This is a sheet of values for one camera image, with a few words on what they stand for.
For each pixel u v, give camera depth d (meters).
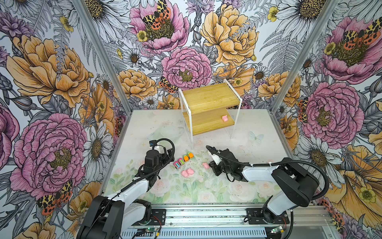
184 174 0.87
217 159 0.80
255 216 0.74
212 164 0.83
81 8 0.71
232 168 0.70
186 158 0.93
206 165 0.90
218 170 0.81
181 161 0.90
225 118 0.94
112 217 0.42
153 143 0.77
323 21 0.76
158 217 0.73
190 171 0.88
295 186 0.45
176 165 0.89
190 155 0.95
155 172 0.62
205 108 0.77
